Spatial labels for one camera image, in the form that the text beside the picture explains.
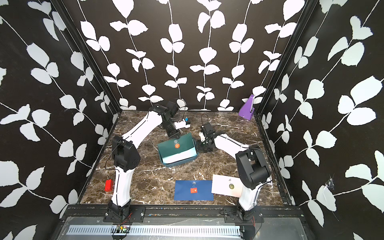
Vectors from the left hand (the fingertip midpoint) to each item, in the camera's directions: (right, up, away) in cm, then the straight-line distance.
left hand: (178, 133), depth 89 cm
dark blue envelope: (+10, -31, -7) cm, 33 cm away
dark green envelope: (-1, -7, +1) cm, 8 cm away
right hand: (+10, -9, +2) cm, 14 cm away
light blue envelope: (-2, -15, +1) cm, 15 cm away
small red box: (-38, -28, -8) cm, 48 cm away
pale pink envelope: (+29, -30, -5) cm, 41 cm away
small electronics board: (-25, -44, -19) cm, 54 cm away
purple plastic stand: (+51, +17, +25) cm, 59 cm away
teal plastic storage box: (+3, -17, 0) cm, 17 cm away
